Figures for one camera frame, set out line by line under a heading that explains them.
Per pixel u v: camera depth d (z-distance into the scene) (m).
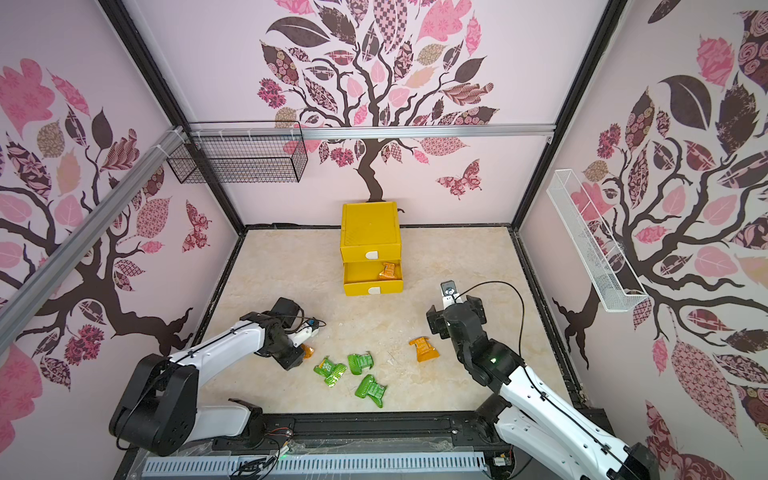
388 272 0.95
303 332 0.81
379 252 0.87
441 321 0.69
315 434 0.74
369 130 0.95
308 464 0.70
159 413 0.42
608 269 0.74
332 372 0.83
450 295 0.63
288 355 0.77
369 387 0.81
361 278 0.94
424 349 0.87
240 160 1.42
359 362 0.84
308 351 0.85
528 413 0.49
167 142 0.82
